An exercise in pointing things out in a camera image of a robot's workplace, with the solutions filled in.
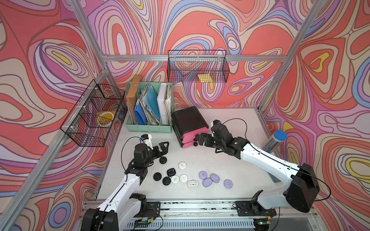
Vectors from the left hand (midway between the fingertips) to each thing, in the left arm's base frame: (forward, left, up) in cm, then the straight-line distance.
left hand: (164, 145), depth 83 cm
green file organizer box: (+22, +12, -10) cm, 27 cm away
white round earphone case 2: (-15, -6, -12) cm, 21 cm away
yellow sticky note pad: (+37, -25, +21) cm, 49 cm away
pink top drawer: (+4, -15, +3) cm, 16 cm away
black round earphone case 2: (-13, +5, -13) cm, 19 cm away
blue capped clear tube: (+1, -64, +3) cm, 64 cm away
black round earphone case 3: (-16, -1, -13) cm, 21 cm away
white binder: (+25, +4, +4) cm, 26 cm away
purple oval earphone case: (-15, -29, -12) cm, 35 cm away
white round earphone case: (-7, -10, -13) cm, 18 cm away
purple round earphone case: (-18, -36, -12) cm, 42 cm away
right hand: (0, -23, +2) cm, 23 cm away
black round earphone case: (-3, +2, -13) cm, 14 cm away
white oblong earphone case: (-18, -16, -12) cm, 27 cm away
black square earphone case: (-11, -3, -13) cm, 17 cm away
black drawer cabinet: (+15, -13, +5) cm, 20 cm away
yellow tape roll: (+3, +28, +19) cm, 34 cm away
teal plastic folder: (+30, +11, +11) cm, 33 cm away
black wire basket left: (+8, +40, +12) cm, 42 cm away
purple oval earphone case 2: (-17, -24, -14) cm, 33 cm away
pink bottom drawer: (+6, -14, -9) cm, 18 cm away
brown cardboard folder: (+19, +19, +18) cm, 33 cm away
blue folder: (+20, +18, +4) cm, 27 cm away
